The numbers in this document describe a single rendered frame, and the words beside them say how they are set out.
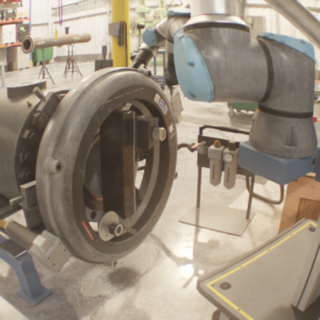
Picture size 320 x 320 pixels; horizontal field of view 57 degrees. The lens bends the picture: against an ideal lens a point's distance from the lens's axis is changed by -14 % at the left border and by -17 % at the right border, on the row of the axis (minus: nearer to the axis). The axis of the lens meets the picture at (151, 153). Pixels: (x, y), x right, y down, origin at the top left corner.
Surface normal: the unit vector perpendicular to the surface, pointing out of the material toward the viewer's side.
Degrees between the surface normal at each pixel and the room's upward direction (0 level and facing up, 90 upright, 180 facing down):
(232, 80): 105
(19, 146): 90
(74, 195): 90
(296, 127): 70
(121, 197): 87
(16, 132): 53
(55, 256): 90
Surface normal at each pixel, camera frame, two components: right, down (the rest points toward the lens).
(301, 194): -0.54, 0.30
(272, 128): -0.68, -0.08
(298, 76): 0.12, 0.34
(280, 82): 0.12, 0.54
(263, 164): -0.86, 0.19
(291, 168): 0.51, 0.29
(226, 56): 0.05, 0.15
